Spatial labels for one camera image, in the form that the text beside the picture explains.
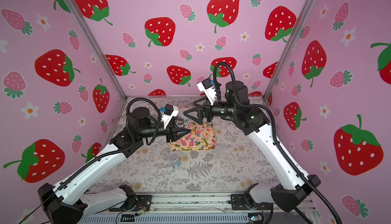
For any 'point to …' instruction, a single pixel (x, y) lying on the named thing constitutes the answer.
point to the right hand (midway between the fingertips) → (187, 111)
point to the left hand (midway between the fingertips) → (189, 125)
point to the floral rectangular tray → (176, 146)
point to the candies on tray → (202, 136)
